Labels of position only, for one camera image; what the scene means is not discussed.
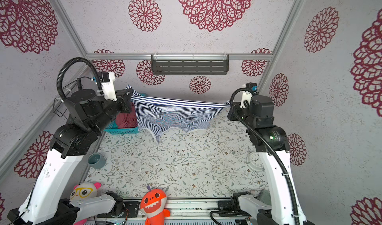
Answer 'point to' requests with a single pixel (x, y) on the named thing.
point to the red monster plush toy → (152, 204)
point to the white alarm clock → (254, 162)
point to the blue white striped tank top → (158, 115)
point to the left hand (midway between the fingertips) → (130, 93)
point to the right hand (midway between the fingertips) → (233, 100)
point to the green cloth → (264, 196)
